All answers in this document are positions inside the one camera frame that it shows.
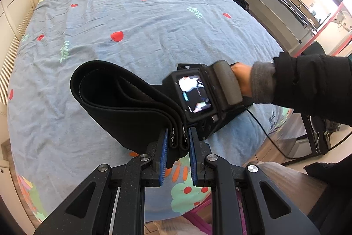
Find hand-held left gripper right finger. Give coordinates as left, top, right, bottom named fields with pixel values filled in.
left=188, top=127, right=322, bottom=235

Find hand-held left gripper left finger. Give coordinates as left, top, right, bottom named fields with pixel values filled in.
left=33, top=129, right=169, bottom=235

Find black pants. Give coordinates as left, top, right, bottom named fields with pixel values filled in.
left=70, top=61, right=193, bottom=169

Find person's right forearm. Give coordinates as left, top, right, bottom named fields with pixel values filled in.
left=251, top=51, right=352, bottom=125

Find person's right hand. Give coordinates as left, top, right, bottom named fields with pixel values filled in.
left=230, top=63, right=255, bottom=97

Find blue printed bedsheet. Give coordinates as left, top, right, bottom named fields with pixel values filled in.
left=7, top=0, right=292, bottom=224

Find white radiator cover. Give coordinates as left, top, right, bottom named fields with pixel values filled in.
left=244, top=0, right=314, bottom=46

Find person's dark clothing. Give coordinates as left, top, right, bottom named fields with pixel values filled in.
left=302, top=152, right=352, bottom=235

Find white wardrobe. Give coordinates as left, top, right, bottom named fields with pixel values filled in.
left=0, top=0, right=50, bottom=197

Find black cable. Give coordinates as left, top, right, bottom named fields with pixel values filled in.
left=243, top=107, right=307, bottom=161

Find red metal frame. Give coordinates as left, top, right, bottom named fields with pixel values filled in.
left=291, top=0, right=352, bottom=58

